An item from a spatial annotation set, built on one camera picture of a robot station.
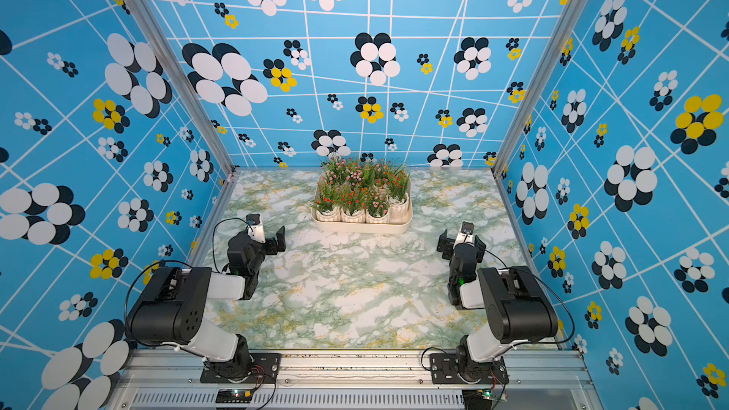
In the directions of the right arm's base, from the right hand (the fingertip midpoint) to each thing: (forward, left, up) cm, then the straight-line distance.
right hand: (467, 233), depth 91 cm
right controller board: (-43, +4, -8) cm, 44 cm away
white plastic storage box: (+7, +23, -6) cm, 24 cm away
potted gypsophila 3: (+14, +22, -1) cm, 26 cm away
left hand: (+2, +64, +2) cm, 64 cm away
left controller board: (-43, +66, -9) cm, 80 cm away
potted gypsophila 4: (+8, +46, +5) cm, 47 cm away
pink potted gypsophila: (+18, +37, +9) cm, 42 cm away
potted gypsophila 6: (+5, +29, +5) cm, 30 cm away
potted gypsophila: (+19, +44, +8) cm, 49 cm away
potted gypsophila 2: (+19, +27, +6) cm, 33 cm away
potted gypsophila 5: (+7, +37, +8) cm, 39 cm away
